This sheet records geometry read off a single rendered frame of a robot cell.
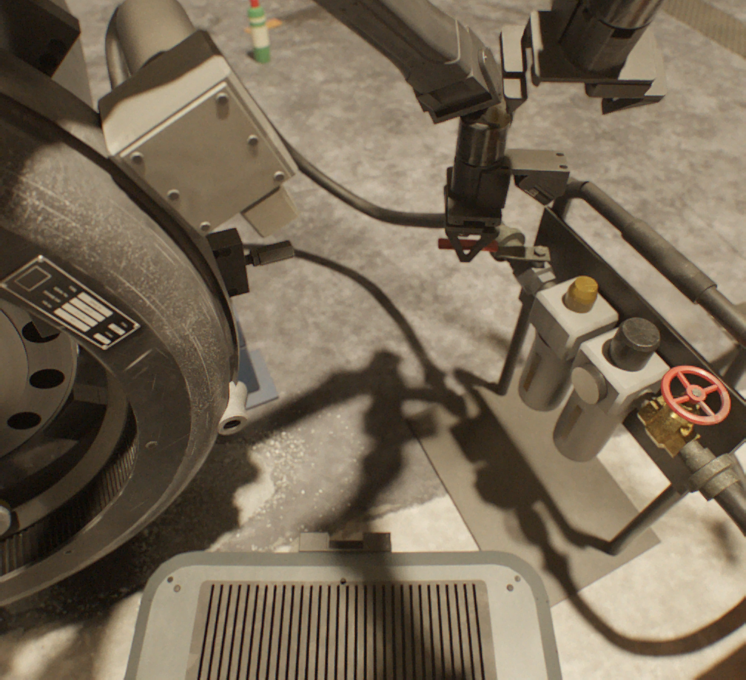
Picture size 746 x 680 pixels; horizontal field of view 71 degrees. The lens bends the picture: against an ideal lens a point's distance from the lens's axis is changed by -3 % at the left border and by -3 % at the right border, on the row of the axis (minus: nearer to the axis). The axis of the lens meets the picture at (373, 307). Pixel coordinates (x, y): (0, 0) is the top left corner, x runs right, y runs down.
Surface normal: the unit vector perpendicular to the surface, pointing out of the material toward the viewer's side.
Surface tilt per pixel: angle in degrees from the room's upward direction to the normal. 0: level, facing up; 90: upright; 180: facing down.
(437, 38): 57
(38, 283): 90
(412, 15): 62
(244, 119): 90
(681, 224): 0
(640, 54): 30
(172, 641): 0
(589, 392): 90
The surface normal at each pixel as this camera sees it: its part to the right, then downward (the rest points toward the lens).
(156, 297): 0.65, 0.53
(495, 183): -0.07, 0.76
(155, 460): 0.42, 0.69
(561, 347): -0.91, 0.32
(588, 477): 0.00, -0.65
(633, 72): 0.00, -0.18
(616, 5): -0.51, 0.85
